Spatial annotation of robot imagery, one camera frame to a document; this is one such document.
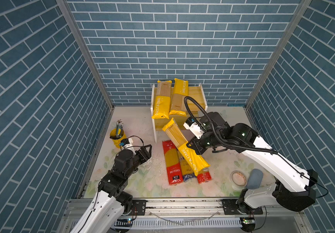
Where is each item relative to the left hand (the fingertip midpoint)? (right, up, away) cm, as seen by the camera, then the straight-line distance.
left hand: (152, 148), depth 75 cm
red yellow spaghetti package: (+10, -12, +12) cm, 20 cm away
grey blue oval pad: (+56, -18, +5) cm, 59 cm away
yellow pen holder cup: (-25, +6, +17) cm, 31 cm away
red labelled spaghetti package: (+28, -17, +8) cm, 34 cm away
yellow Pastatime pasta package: (+21, -3, -12) cm, 24 cm away
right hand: (+18, +4, -11) cm, 21 cm away
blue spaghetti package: (+19, -16, +7) cm, 26 cm away
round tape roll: (+49, -20, +8) cm, 53 cm away
